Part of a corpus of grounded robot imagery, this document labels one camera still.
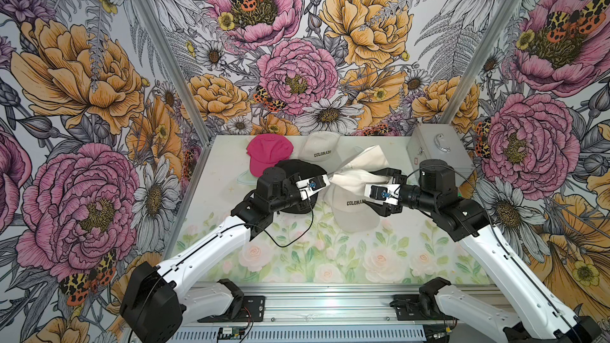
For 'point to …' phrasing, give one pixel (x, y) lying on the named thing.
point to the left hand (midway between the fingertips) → (319, 184)
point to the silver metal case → (439, 141)
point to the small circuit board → (230, 333)
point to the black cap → (306, 171)
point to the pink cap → (266, 150)
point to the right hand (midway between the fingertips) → (370, 186)
